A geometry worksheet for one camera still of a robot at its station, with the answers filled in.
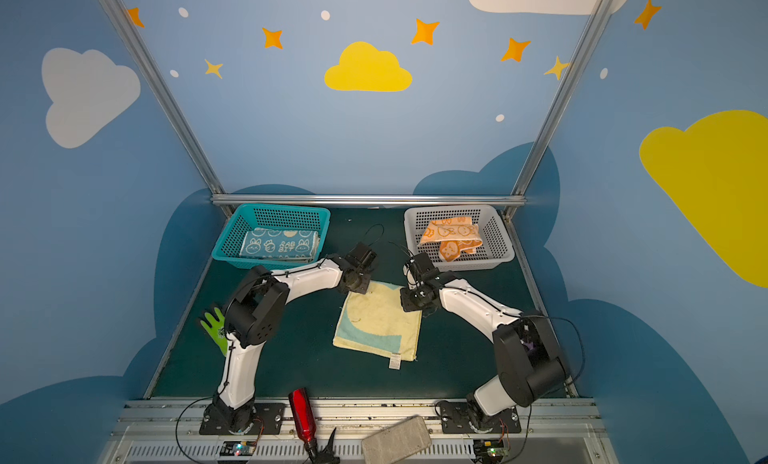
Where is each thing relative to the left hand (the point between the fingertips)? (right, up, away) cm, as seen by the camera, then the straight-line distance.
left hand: (362, 283), depth 100 cm
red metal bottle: (-12, -28, -27) cm, 41 cm away
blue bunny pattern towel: (-31, +13, +7) cm, 34 cm away
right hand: (+15, -3, -10) cm, 19 cm away
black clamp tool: (-6, -36, -31) cm, 48 cm away
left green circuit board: (-28, -35, -29) cm, 54 cm away
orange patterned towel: (+33, +16, +7) cm, 38 cm away
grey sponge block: (+11, -33, -31) cm, 46 cm away
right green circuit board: (+33, -36, -28) cm, 57 cm away
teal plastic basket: (-45, +21, +9) cm, 51 cm away
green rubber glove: (-42, -12, -12) cm, 46 cm away
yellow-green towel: (+5, -11, -9) cm, 15 cm away
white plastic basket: (+47, +11, +5) cm, 49 cm away
